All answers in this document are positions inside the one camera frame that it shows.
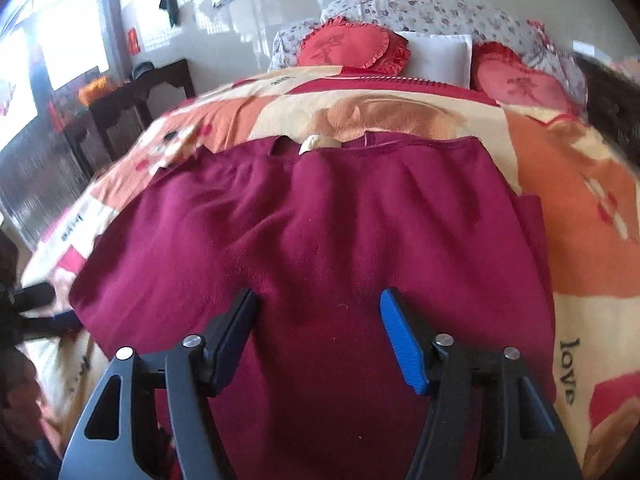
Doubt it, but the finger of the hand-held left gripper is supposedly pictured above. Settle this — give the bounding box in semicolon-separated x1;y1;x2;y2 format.
17;311;82;337
10;282;56;312

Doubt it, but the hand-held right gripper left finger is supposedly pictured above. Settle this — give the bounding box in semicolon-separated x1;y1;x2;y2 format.
59;287;261;480

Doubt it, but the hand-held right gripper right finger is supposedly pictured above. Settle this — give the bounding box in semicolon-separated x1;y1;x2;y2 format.
379;287;583;480

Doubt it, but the maroon knit sweater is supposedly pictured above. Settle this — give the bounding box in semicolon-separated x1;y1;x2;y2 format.
67;131;558;480

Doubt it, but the person's left hand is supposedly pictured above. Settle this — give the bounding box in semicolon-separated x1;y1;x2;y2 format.
0;352;50;443

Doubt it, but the printed orange and red blanket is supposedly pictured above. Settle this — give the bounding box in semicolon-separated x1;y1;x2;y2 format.
20;72;640;480

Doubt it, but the dark wooden cabinet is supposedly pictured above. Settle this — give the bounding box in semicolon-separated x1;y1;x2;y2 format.
0;57;196;251

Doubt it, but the orange basket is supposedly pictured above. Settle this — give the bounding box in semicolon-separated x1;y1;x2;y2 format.
77;74;111;106

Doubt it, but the window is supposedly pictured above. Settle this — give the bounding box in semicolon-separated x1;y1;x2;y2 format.
0;0;111;152

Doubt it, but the red heart-shaped frilled pillow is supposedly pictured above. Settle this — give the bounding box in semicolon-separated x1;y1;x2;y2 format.
296;16;412;72
470;42;583;116

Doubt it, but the white pillow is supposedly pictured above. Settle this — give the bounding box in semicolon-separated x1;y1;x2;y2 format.
395;31;473;88

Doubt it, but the dark carved wooden headboard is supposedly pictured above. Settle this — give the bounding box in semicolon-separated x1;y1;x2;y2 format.
572;52;640;161

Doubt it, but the floral quilt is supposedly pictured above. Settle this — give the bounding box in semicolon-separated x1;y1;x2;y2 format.
267;0;588;96

